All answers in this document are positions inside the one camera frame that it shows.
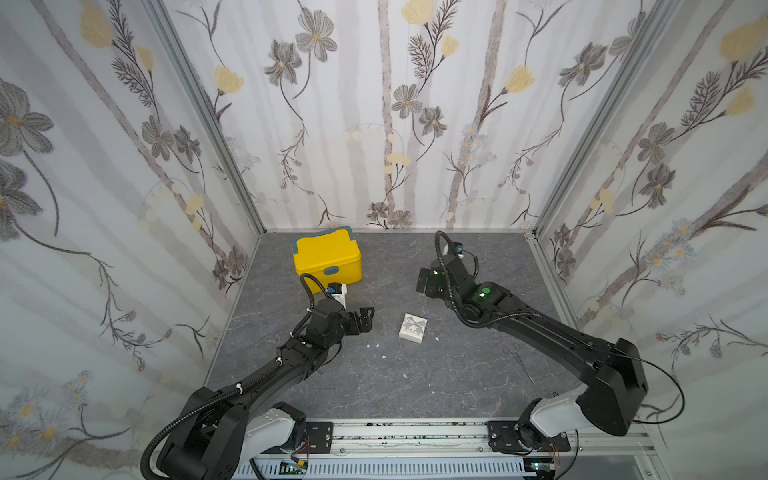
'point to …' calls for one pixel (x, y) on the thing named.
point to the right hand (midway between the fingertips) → (437, 274)
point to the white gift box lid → (412, 328)
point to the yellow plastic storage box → (332, 256)
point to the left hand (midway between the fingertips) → (364, 308)
